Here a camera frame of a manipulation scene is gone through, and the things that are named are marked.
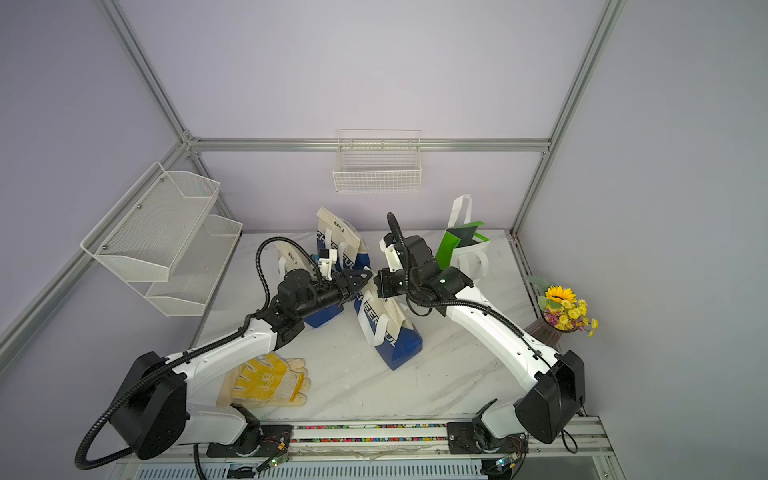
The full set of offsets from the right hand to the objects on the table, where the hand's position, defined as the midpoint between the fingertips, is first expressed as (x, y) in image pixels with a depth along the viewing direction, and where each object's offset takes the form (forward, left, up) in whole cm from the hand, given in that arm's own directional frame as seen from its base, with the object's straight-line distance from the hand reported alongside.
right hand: (379, 284), depth 76 cm
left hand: (+1, +2, +2) cm, 3 cm away
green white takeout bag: (+11, -23, +2) cm, 25 cm away
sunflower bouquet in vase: (-9, -44, 0) cm, 45 cm away
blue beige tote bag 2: (+18, +11, 0) cm, 21 cm away
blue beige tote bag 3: (-11, -2, -2) cm, 11 cm away
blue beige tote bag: (+8, +23, +1) cm, 24 cm away
